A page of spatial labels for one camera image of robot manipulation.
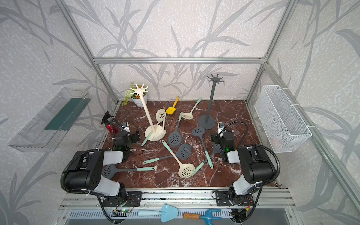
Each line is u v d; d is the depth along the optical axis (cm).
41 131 63
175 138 94
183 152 90
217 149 92
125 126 82
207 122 105
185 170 83
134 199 73
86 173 44
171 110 112
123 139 72
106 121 90
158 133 99
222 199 74
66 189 43
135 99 108
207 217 68
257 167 46
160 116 108
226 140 71
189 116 109
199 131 96
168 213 69
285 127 61
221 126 82
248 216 69
